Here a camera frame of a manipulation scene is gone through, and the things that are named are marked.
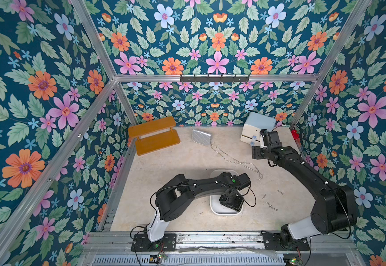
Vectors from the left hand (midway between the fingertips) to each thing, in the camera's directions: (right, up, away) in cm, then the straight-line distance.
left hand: (238, 208), depth 81 cm
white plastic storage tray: (-11, -1, +1) cm, 11 cm away
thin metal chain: (-4, +23, +24) cm, 33 cm away
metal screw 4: (+19, -2, +3) cm, 20 cm away
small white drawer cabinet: (+13, +44, +21) cm, 51 cm away
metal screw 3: (+17, 0, +5) cm, 18 cm away
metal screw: (+25, +5, +10) cm, 27 cm away
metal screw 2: (+15, +3, +7) cm, 17 cm away
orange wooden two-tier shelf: (-53, +37, +34) cm, 73 cm away
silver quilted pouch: (-19, +35, +26) cm, 48 cm away
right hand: (+13, +29, +8) cm, 33 cm away
